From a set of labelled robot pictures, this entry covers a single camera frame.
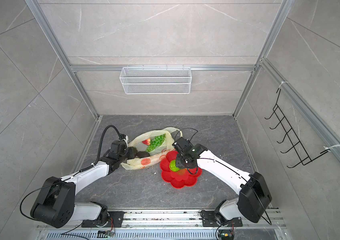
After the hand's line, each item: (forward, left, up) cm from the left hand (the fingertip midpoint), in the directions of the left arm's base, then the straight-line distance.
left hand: (133, 146), depth 91 cm
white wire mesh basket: (+41, -3, +20) cm, 46 cm away
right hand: (-13, -28, +2) cm, 31 cm away
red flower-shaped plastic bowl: (-18, -29, -8) cm, 35 cm away
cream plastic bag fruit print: (-6, -14, -3) cm, 15 cm away
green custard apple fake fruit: (-13, -24, -3) cm, 27 cm away
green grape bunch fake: (+7, -13, -7) cm, 16 cm away
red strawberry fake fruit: (+6, -7, -5) cm, 11 cm away
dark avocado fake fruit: (-3, -4, -6) cm, 8 cm away
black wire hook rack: (-18, -78, +25) cm, 83 cm away
